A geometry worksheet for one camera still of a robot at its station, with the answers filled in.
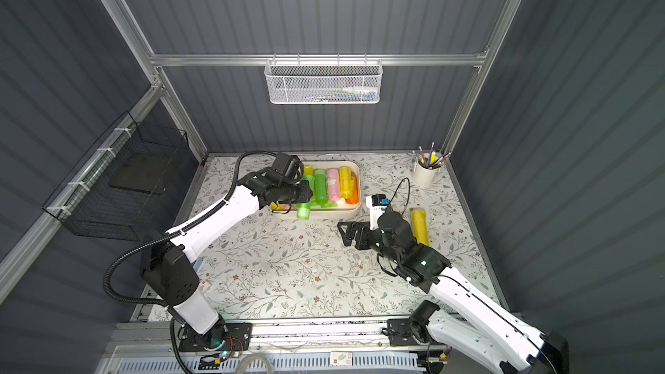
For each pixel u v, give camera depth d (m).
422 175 1.06
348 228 0.65
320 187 0.99
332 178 1.02
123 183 0.76
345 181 1.02
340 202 1.00
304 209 0.79
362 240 0.63
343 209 1.01
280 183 0.63
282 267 0.87
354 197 1.01
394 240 0.53
